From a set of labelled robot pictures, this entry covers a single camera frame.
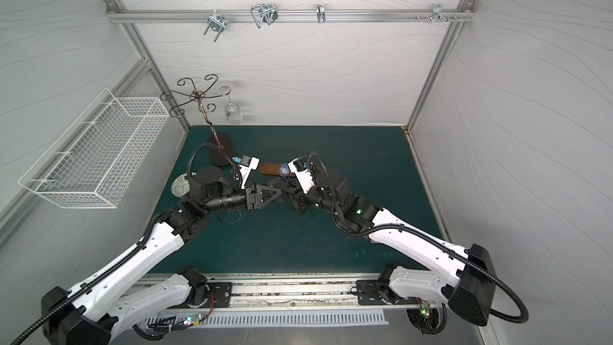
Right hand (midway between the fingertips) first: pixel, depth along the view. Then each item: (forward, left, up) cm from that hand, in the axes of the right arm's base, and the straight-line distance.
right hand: (284, 185), depth 69 cm
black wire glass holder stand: (+38, +43, +6) cm, 58 cm away
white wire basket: (+2, +56, +6) cm, 56 cm away
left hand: (-3, +1, +1) cm, 4 cm away
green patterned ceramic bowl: (+12, +47, -23) cm, 54 cm away
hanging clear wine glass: (+38, +27, -4) cm, 47 cm away
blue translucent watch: (+13, +3, -11) cm, 17 cm away
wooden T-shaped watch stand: (+13, +7, -11) cm, 19 cm away
